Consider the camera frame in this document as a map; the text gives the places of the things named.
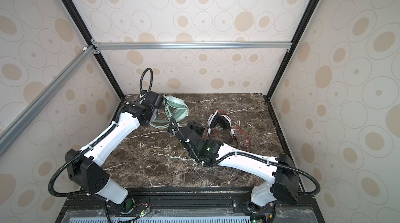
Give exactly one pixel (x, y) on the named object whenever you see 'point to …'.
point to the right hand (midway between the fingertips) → (196, 121)
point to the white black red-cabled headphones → (222, 122)
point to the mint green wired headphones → (175, 108)
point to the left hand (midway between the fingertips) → (151, 110)
